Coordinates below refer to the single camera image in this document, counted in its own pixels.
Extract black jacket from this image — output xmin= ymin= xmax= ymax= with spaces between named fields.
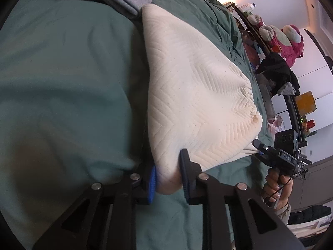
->
xmin=289 ymin=205 xmax=331 ymax=224

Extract black cable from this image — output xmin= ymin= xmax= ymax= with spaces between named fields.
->
xmin=264 ymin=170 xmax=294 ymax=204

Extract black clothes pile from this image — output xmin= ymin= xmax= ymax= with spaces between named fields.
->
xmin=256 ymin=52 xmax=300 ymax=95

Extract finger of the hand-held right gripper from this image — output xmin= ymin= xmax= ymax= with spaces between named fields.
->
xmin=254 ymin=153 xmax=271 ymax=165
xmin=253 ymin=139 xmax=271 ymax=154

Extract green duvet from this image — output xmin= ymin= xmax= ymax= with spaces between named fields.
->
xmin=0 ymin=0 xmax=276 ymax=250

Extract grey garment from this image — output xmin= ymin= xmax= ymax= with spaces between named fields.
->
xmin=276 ymin=82 xmax=296 ymax=96

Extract person's right hand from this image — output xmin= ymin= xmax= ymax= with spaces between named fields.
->
xmin=261 ymin=167 xmax=294 ymax=210

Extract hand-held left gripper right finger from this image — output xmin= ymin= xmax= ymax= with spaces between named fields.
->
xmin=179 ymin=148 xmax=305 ymax=250

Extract pink bear plush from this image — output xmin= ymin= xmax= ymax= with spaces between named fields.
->
xmin=247 ymin=14 xmax=304 ymax=65

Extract yellow box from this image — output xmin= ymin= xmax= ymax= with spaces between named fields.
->
xmin=295 ymin=91 xmax=318 ymax=115

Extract black metal rack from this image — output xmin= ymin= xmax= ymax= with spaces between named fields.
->
xmin=224 ymin=1 xmax=307 ymax=146

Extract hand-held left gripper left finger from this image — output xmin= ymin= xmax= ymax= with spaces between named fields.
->
xmin=32 ymin=161 xmax=158 ymax=250

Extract translucent plastic bag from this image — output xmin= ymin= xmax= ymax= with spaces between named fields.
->
xmin=267 ymin=115 xmax=285 ymax=136

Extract cream textured pants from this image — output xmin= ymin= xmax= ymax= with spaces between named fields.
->
xmin=140 ymin=3 xmax=263 ymax=196

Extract person's right forearm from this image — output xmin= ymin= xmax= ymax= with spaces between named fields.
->
xmin=276 ymin=200 xmax=292 ymax=226

